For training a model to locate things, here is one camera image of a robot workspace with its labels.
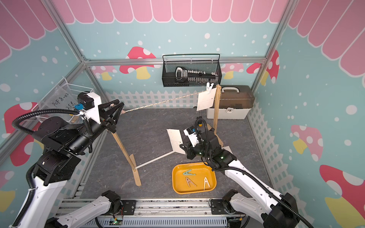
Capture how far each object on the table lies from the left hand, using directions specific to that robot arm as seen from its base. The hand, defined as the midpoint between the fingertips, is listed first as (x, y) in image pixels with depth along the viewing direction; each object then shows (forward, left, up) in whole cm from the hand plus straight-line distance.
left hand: (122, 105), depth 51 cm
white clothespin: (-11, -35, -49) cm, 61 cm away
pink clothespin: (-11, -25, -50) cm, 57 cm away
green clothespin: (-7, -24, -50) cm, 56 cm away
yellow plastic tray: (-10, -28, -50) cm, 58 cm away
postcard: (+2, -18, -27) cm, 32 cm away
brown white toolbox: (+43, -60, -37) cm, 83 cm away
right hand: (0, -21, -28) cm, 35 cm away
